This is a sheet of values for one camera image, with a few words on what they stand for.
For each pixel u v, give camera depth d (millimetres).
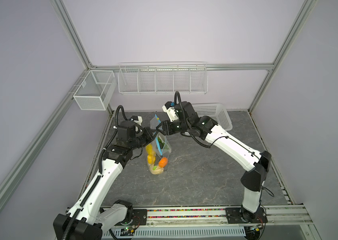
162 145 696
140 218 734
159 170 841
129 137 556
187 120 551
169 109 646
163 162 844
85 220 377
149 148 915
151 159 791
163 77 988
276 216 754
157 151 681
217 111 1154
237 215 738
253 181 525
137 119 678
